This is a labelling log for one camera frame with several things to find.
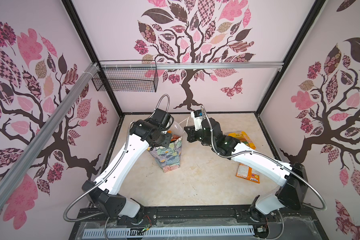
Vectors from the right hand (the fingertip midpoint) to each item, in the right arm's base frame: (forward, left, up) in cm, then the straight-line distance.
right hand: (184, 126), depth 73 cm
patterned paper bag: (-10, +9, -15) cm, 20 cm away
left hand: (-6, +11, -5) cm, 14 cm away
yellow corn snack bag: (+10, -40, -25) cm, 48 cm away
